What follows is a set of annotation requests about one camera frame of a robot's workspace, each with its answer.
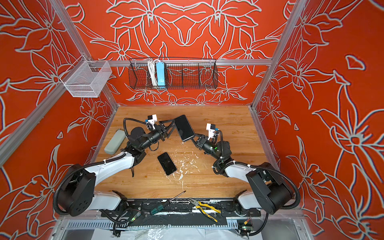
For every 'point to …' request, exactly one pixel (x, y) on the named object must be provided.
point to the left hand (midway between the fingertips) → (175, 123)
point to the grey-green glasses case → (115, 142)
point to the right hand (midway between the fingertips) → (188, 133)
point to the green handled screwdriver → (160, 207)
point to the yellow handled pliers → (198, 204)
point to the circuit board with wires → (245, 226)
